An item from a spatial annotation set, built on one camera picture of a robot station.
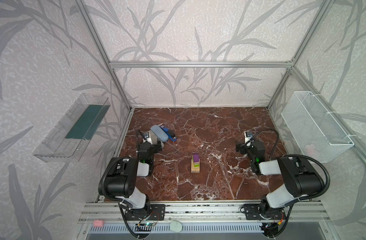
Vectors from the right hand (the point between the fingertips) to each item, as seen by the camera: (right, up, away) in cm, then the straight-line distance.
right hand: (244, 135), depth 95 cm
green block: (-32, -16, -11) cm, 37 cm away
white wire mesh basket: (+20, +3, -33) cm, 38 cm away
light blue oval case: (-56, +1, +7) cm, 57 cm away
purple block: (-32, -14, -2) cm, 34 cm away
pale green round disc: (-42, -40, -27) cm, 64 cm away
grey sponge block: (-59, -3, +2) cm, 60 cm away
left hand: (-60, 0, -2) cm, 60 cm away
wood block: (-33, -19, -10) cm, 39 cm away
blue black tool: (-49, 0, +6) cm, 49 cm away
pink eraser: (-78, -39, -26) cm, 91 cm away
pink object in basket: (+25, -5, -21) cm, 33 cm away
